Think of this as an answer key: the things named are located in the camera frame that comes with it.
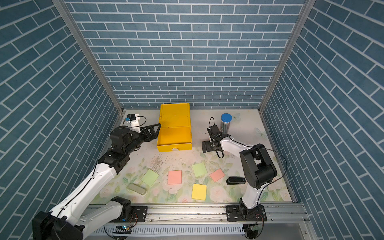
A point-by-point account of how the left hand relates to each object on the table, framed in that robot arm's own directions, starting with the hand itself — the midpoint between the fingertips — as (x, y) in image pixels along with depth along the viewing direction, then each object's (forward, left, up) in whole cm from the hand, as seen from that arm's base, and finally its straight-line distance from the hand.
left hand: (159, 126), depth 75 cm
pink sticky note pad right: (-14, -32, -28) cm, 44 cm away
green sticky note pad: (-15, +8, -29) cm, 34 cm away
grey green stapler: (-22, +12, -26) cm, 36 cm away
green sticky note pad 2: (-11, -21, -28) cm, 37 cm away
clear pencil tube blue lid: (+13, -37, -8) cm, 40 cm away
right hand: (+3, -29, -25) cm, 38 cm away
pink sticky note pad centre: (-15, -6, -29) cm, 33 cm away
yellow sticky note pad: (-23, -21, -28) cm, 42 cm away
